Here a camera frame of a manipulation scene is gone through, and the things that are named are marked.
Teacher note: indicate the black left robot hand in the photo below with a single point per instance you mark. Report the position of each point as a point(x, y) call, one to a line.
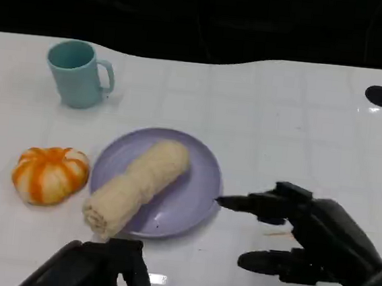
point(97, 269)

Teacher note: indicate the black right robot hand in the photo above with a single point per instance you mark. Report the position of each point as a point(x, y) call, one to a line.
point(327, 237)

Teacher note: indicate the beige towel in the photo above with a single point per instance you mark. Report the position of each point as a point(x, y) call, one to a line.
point(146, 182)

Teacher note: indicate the orange and white toy bread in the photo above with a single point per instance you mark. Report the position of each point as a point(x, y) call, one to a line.
point(50, 175)

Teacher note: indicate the lilac plate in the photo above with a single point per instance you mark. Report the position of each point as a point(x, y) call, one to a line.
point(198, 170)

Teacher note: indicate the pale green mug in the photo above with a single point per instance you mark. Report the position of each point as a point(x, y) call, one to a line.
point(76, 81)

